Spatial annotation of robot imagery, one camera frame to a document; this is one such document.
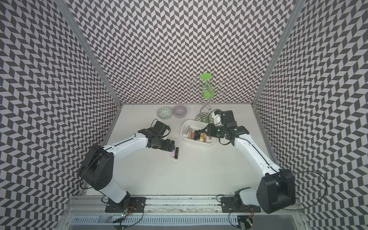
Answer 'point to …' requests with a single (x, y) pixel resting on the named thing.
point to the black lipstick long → (176, 153)
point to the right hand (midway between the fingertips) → (205, 133)
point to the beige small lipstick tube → (210, 137)
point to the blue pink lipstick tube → (173, 154)
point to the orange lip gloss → (192, 134)
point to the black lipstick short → (199, 134)
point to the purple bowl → (179, 111)
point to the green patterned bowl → (164, 112)
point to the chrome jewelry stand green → (207, 88)
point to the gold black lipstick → (201, 136)
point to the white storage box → (196, 125)
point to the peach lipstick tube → (190, 133)
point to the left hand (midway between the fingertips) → (167, 147)
